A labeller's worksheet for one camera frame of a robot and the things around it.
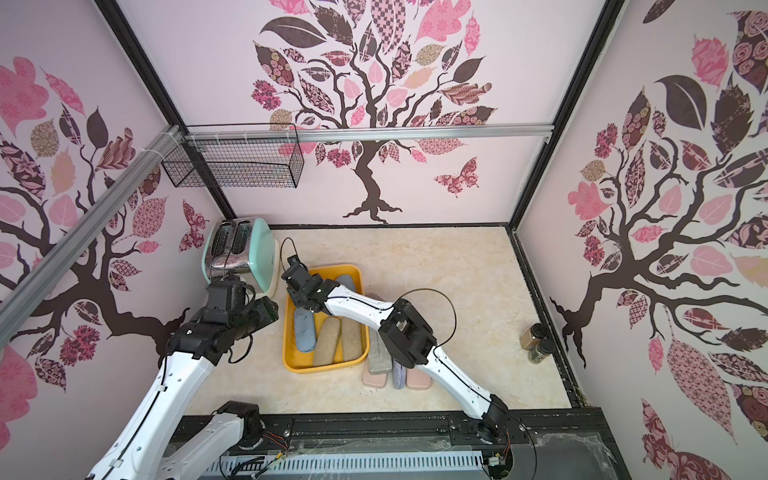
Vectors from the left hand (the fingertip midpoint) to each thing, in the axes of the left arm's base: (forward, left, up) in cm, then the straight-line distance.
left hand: (269, 316), depth 77 cm
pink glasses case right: (-12, -39, -15) cm, 44 cm away
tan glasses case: (-2, -13, -13) cm, 19 cm away
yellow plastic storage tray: (+24, -12, -13) cm, 30 cm away
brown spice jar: (-3, -72, -8) cm, 72 cm away
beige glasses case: (-1, -20, -13) cm, 24 cm away
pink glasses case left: (-13, -27, -14) cm, 33 cm away
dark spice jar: (-7, -73, -6) cm, 74 cm away
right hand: (+17, -3, -8) cm, 19 cm away
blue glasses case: (+18, -18, -10) cm, 28 cm away
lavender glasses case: (-12, -34, -11) cm, 38 cm away
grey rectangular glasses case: (-8, -29, -10) cm, 32 cm away
